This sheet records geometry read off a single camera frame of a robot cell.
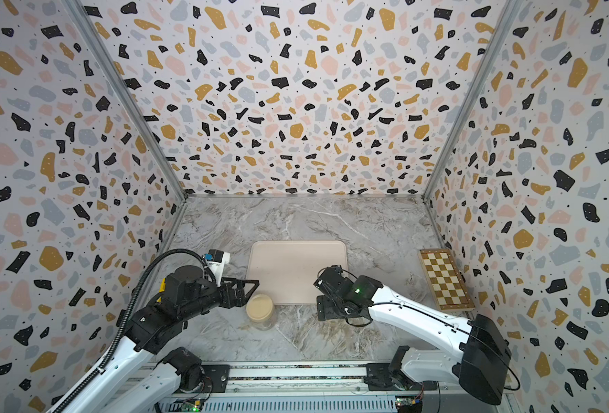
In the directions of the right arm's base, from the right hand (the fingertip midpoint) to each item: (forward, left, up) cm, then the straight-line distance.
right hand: (330, 310), depth 78 cm
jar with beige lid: (-2, +21, +2) cm, 21 cm away
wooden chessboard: (+13, -41, -7) cm, 43 cm away
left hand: (+3, +22, +12) cm, 26 cm away
